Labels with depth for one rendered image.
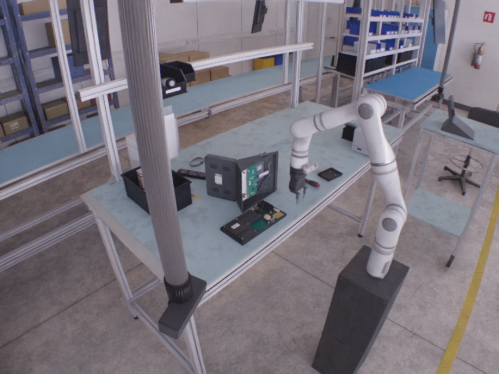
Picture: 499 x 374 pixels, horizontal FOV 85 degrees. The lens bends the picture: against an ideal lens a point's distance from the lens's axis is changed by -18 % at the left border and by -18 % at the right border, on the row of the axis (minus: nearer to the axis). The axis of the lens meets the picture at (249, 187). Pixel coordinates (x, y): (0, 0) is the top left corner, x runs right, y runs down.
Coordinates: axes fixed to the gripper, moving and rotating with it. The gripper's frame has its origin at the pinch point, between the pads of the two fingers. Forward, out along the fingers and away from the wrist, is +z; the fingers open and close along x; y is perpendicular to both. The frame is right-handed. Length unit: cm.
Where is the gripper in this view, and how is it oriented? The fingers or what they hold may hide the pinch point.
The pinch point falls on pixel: (300, 201)
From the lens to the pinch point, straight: 148.1
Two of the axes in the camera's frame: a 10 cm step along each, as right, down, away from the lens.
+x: -6.8, 4.0, -6.2
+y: -7.4, -3.7, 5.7
